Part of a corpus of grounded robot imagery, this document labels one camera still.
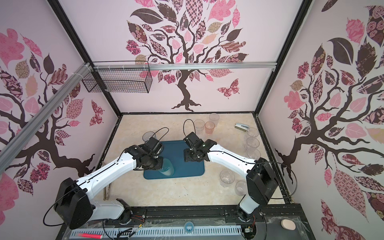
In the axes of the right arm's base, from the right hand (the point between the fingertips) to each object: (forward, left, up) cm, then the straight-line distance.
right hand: (187, 154), depth 83 cm
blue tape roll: (-33, -1, -11) cm, 35 cm away
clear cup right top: (+22, -46, -9) cm, 51 cm away
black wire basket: (+45, +44, +23) cm, 67 cm away
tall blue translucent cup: (+14, +26, 0) cm, 30 cm away
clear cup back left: (+27, -8, -5) cm, 29 cm away
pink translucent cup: (+27, -15, -9) cm, 33 cm away
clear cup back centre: (+33, -18, -5) cm, 38 cm away
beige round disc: (-33, -49, -10) cm, 60 cm away
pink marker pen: (-36, +46, -12) cm, 60 cm away
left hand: (-6, +16, -3) cm, 18 cm away
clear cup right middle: (+14, -43, -10) cm, 47 cm away
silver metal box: (+28, -41, -11) cm, 51 cm away
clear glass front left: (-9, -22, -11) cm, 27 cm away
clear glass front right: (-16, -30, -11) cm, 35 cm away
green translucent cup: (-8, +11, +1) cm, 13 cm away
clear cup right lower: (+3, -41, -7) cm, 42 cm away
